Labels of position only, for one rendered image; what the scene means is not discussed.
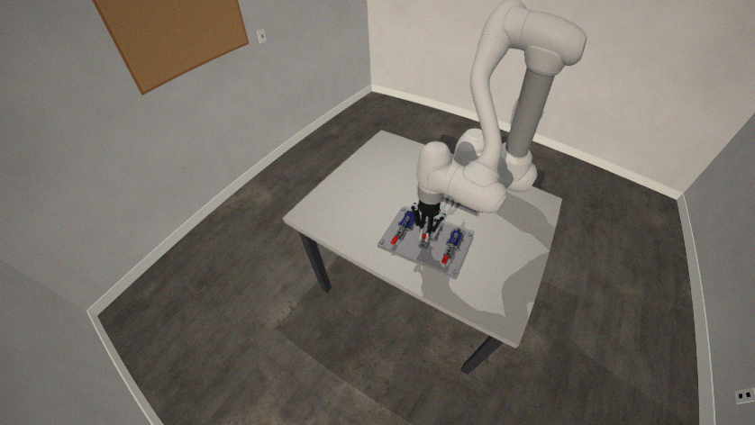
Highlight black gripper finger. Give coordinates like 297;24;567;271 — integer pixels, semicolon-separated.
425;212;446;242
411;203;426;240

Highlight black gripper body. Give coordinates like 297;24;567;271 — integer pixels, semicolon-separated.
417;200;441;217

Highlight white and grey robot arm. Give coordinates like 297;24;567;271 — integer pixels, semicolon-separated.
417;0;587;213

